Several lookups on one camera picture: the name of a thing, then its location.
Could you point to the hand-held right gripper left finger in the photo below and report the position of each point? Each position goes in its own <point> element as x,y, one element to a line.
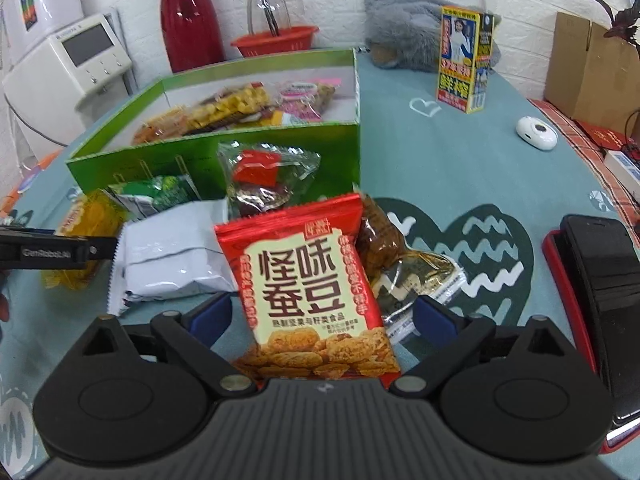
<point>212,317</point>

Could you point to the white round device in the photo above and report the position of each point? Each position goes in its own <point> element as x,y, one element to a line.
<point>536,132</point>

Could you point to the pink snack packet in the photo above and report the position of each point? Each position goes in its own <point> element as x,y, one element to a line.
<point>305,100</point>

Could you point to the brown cardboard box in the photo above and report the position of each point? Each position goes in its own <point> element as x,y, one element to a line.
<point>585,75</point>

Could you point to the orange red snack packet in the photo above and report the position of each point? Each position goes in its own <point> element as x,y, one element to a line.
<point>160,125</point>

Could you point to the black straw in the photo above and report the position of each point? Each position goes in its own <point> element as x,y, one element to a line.
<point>265,5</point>

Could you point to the red thermos jug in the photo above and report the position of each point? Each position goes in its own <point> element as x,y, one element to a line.
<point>190,20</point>

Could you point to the white foil snack packet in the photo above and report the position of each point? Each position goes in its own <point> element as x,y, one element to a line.
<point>170,255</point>

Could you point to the red plastic basket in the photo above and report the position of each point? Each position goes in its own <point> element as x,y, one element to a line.
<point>275,42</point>

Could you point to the white water purifier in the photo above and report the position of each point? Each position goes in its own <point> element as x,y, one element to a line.
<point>42,5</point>

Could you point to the yellow clear snack packet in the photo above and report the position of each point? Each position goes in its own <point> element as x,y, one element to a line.
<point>82,215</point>

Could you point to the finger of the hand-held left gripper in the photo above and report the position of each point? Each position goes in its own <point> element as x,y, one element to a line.
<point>105,247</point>

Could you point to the yellow chips packet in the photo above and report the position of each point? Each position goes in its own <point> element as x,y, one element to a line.
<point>230,105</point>

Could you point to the green cardboard box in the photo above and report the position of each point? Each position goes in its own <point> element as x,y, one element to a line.
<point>200,160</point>

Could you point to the clear fried snack packet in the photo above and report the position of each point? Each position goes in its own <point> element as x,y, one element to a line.
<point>380,240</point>

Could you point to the glass pitcher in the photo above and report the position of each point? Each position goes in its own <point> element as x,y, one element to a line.
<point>275,2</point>

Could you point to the white appliance with screen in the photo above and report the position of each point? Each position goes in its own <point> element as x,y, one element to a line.
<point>60,80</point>

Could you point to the red flat box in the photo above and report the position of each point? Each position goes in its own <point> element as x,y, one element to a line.
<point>607,137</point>

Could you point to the orange plastic basin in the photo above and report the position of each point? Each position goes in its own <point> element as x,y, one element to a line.
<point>47,162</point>

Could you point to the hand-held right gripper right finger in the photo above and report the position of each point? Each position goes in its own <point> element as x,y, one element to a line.
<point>432,317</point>

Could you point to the yellow printed carton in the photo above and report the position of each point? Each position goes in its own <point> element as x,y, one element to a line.
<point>462,65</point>

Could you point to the red checkered cloth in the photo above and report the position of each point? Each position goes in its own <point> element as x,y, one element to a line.
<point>580,160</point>

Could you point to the red bean snack packet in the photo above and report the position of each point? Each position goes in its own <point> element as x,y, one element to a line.
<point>300,280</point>

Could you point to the green snack packet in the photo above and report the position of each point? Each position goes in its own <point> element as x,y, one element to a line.
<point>160,192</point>

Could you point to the black wallet red case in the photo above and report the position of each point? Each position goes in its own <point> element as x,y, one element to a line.
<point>605,310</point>

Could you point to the grey fluffy plush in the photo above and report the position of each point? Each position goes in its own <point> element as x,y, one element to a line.
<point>405,30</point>

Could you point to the small clear gold packet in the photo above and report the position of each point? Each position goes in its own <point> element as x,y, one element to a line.
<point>420,280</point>

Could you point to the purple leaf plant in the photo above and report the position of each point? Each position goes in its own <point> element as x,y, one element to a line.
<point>625,15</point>

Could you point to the clear packet red label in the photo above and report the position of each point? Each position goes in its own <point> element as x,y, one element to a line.
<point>265,175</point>

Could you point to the teal printed tablecloth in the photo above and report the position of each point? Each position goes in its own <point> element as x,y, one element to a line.
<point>450,170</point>

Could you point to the white power strip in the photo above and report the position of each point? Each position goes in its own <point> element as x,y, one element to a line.
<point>625,170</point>

